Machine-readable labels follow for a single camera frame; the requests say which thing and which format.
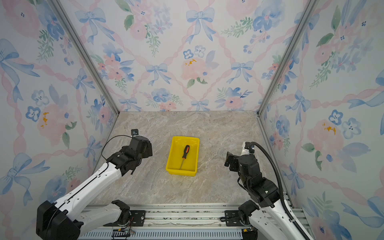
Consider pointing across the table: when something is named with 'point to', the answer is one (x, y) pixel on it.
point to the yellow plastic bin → (189, 167)
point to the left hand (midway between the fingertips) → (142, 145)
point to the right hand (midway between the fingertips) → (235, 153)
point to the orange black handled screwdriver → (187, 149)
